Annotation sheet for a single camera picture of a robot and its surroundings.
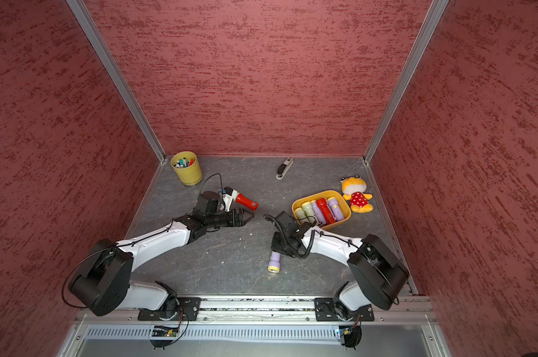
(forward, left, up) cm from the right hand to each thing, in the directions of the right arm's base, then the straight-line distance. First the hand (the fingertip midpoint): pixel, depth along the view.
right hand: (274, 252), depth 86 cm
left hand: (+10, +11, +9) cm, 17 cm away
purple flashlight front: (-5, 0, +2) cm, 5 cm away
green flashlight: (+16, -12, +1) cm, 20 cm away
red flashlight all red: (+14, -23, +3) cm, 27 cm away
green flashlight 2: (+17, -15, +3) cm, 23 cm away
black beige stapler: (+43, -6, +2) cm, 44 cm away
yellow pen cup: (+35, +39, +7) cm, 53 cm away
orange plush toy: (+28, -38, +3) cm, 47 cm away
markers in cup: (+41, +43, +10) cm, 60 cm away
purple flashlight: (+19, -28, +1) cm, 34 cm away
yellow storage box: (+20, -32, +2) cm, 37 cm away
